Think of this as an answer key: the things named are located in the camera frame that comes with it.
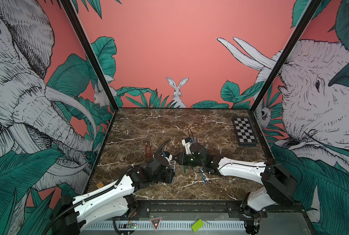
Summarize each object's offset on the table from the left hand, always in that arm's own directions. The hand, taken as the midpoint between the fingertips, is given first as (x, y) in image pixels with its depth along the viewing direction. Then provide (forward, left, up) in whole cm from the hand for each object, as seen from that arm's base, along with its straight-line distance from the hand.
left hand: (176, 173), depth 76 cm
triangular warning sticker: (-21, +11, -9) cm, 25 cm away
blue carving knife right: (+16, -30, -10) cm, 35 cm away
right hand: (+7, +2, +4) cm, 9 cm away
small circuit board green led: (-21, +22, -11) cm, 33 cm away
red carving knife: (+20, +20, -11) cm, 30 cm away
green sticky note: (-23, -9, -9) cm, 26 cm away
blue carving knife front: (+2, -15, -10) cm, 18 cm away
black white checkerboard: (+27, -49, -7) cm, 57 cm away
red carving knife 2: (+21, +17, -12) cm, 29 cm away
